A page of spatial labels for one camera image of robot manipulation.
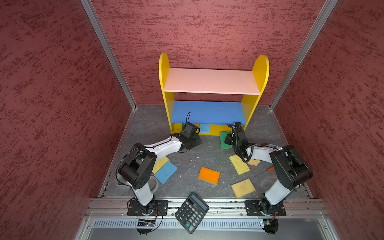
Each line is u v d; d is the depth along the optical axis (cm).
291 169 49
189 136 72
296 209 76
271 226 71
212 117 96
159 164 88
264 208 66
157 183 81
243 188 79
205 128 106
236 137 74
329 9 72
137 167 47
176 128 103
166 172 85
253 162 87
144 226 72
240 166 88
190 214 71
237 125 86
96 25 77
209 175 85
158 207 74
